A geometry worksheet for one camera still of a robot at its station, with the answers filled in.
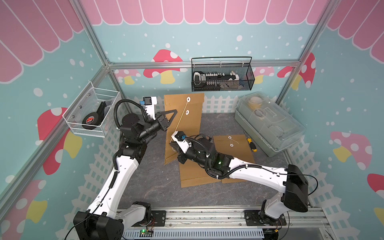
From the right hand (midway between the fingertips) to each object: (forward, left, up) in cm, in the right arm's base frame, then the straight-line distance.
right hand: (171, 143), depth 67 cm
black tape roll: (+10, +38, +5) cm, 40 cm away
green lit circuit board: (-30, +15, -33) cm, 47 cm away
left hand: (+8, -4, +10) cm, 14 cm away
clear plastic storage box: (+17, -56, -11) cm, 60 cm away
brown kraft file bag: (+18, -39, -31) cm, 53 cm away
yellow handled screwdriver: (+18, -49, -30) cm, 60 cm away
